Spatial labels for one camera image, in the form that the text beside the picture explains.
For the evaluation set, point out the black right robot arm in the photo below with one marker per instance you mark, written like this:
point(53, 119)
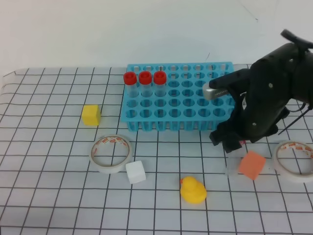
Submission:
point(302, 82)

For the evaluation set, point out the white grid-pattern cloth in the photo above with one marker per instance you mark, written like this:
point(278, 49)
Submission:
point(49, 187)

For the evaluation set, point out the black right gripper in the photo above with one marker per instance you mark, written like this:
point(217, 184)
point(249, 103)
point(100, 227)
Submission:
point(260, 93)

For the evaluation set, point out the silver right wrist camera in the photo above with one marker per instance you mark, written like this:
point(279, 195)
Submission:
point(210, 93)

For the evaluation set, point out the yellow foam cube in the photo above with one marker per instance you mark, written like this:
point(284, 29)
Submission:
point(91, 115)

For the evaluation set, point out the yellow rubber duck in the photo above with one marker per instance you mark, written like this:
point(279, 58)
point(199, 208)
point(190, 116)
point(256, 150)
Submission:
point(192, 190)

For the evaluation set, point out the red-capped tube in rack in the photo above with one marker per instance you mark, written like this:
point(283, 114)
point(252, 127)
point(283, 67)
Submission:
point(130, 80)

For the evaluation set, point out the right white tape roll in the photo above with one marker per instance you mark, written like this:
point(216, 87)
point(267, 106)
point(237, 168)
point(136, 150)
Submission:
point(290, 175)

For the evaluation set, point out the white tape roll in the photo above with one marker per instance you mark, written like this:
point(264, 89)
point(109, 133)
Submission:
point(112, 138)
point(290, 175)

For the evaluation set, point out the white foam cube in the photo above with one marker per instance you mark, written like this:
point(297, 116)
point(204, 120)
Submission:
point(135, 172)

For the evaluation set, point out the orange foam cube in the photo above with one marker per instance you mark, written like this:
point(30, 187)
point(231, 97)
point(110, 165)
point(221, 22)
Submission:
point(252, 164)

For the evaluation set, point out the blue test tube rack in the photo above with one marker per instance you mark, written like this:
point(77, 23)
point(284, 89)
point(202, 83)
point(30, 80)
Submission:
point(183, 106)

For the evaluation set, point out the left white tape roll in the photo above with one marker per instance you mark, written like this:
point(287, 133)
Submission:
point(112, 138)

